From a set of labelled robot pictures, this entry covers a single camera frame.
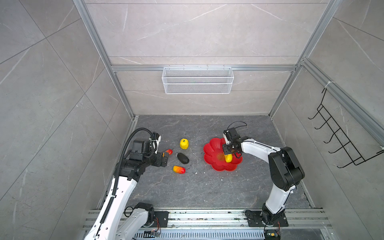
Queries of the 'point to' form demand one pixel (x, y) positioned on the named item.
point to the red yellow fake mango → (179, 169)
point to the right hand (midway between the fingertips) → (227, 147)
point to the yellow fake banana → (228, 158)
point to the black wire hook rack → (354, 154)
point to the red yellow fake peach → (170, 151)
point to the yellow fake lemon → (184, 143)
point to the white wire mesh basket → (196, 80)
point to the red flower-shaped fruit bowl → (214, 155)
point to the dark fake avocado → (183, 158)
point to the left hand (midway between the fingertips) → (158, 149)
